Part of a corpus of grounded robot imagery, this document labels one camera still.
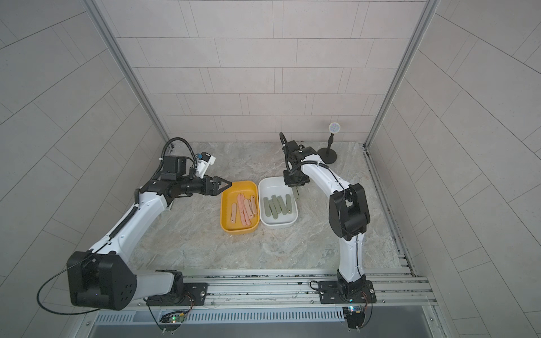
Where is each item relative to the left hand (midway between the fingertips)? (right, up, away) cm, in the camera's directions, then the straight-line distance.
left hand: (227, 181), depth 78 cm
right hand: (+25, -2, +14) cm, 28 cm away
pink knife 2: (+7, -10, +16) cm, 20 cm away
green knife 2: (+21, -13, +16) cm, 29 cm away
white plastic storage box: (+17, -4, +19) cm, 26 cm away
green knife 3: (+18, -11, +14) cm, 26 cm away
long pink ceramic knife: (+2, -11, +16) cm, 19 cm away
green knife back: (+24, -13, +15) cm, 31 cm away
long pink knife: (+6, -17, +11) cm, 21 cm away
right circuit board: (+44, -43, -10) cm, 63 cm away
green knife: (+17, -15, +13) cm, 26 cm away
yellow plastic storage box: (+5, -5, +17) cm, 19 cm away
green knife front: (+14, -15, +14) cm, 24 cm away
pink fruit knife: (0, -15, +12) cm, 20 cm away
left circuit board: (-13, -42, -12) cm, 45 cm away
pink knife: (+6, -13, +13) cm, 20 cm away
